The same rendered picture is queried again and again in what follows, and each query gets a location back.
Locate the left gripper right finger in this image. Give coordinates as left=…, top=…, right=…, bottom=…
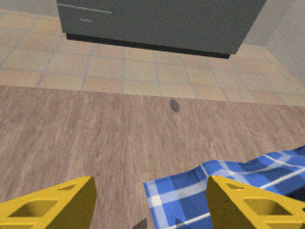
left=206, top=176, right=305, bottom=229

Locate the blue plaid pillowcase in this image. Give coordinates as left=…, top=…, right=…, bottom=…
left=143, top=145, right=305, bottom=229

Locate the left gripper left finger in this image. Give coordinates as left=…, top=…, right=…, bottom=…
left=0, top=177, right=97, bottom=229

